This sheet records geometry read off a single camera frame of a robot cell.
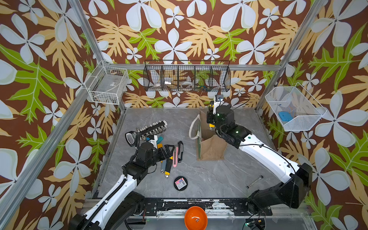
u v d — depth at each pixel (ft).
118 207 1.86
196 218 2.31
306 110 2.47
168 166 2.90
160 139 3.32
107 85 2.78
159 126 3.53
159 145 2.31
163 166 2.91
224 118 1.75
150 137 2.36
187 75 3.21
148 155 1.99
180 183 2.64
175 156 3.05
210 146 2.80
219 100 2.01
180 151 3.07
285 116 2.64
